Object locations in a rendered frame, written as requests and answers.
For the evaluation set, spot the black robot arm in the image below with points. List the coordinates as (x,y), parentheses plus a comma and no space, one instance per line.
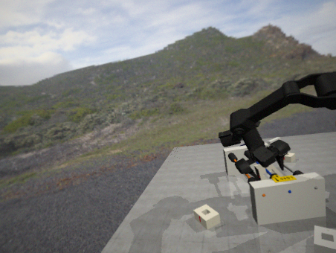
(244,122)

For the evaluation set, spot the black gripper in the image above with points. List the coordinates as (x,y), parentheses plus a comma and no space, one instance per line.
(244,167)

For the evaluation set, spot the small white square block with square hole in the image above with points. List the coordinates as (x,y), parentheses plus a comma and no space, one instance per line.
(207,217)

